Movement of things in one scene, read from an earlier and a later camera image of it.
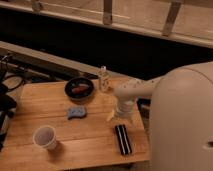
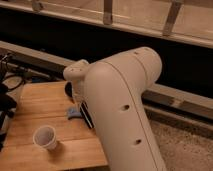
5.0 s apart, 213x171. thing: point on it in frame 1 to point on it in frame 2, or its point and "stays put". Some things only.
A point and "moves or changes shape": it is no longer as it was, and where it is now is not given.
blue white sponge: [76, 111] stays put
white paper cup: [45, 137] stays put
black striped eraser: [123, 139] moves or changes shape
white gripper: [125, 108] to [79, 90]
